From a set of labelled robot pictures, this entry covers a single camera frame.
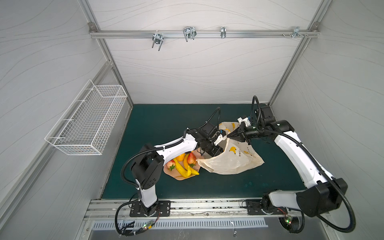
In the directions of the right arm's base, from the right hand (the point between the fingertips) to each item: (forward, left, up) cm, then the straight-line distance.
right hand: (229, 132), depth 72 cm
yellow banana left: (-14, +23, -20) cm, 33 cm away
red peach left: (-10, +30, -19) cm, 37 cm away
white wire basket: (-5, +68, +7) cm, 69 cm away
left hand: (-3, +2, -15) cm, 15 cm away
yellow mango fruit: (-5, +26, -21) cm, 34 cm away
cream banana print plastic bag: (-8, -5, -10) cm, 14 cm away
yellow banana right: (-8, +22, -23) cm, 32 cm away
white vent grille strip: (-36, +18, -27) cm, 48 cm away
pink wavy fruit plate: (-14, +28, -22) cm, 39 cm away
